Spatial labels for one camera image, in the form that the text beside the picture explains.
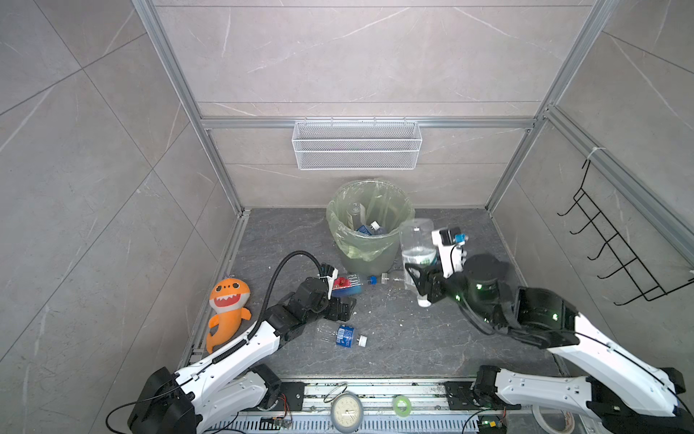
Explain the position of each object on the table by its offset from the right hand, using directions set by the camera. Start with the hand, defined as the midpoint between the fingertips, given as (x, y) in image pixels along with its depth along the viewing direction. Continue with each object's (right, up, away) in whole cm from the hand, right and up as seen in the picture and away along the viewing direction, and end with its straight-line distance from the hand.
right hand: (418, 261), depth 59 cm
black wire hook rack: (+53, -5, +2) cm, 54 cm away
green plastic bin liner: (-9, +12, +40) cm, 43 cm away
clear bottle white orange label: (-13, +12, +34) cm, 39 cm away
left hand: (-16, -13, +21) cm, 29 cm away
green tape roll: (-3, -41, +13) cm, 43 cm away
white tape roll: (+42, -43, +10) cm, 61 cm away
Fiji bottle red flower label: (-17, -12, +31) cm, 37 cm away
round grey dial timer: (-16, -40, +9) cm, 44 cm away
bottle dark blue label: (-17, -25, +20) cm, 36 cm away
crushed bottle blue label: (-7, +7, +34) cm, 36 cm away
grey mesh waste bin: (-5, -3, +19) cm, 20 cm away
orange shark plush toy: (-54, -14, +25) cm, 61 cm away
